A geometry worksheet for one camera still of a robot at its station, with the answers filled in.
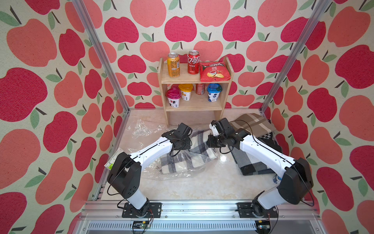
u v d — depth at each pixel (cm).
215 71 75
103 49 87
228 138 61
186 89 92
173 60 70
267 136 100
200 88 98
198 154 79
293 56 88
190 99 98
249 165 86
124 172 47
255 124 104
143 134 104
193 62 73
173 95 86
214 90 90
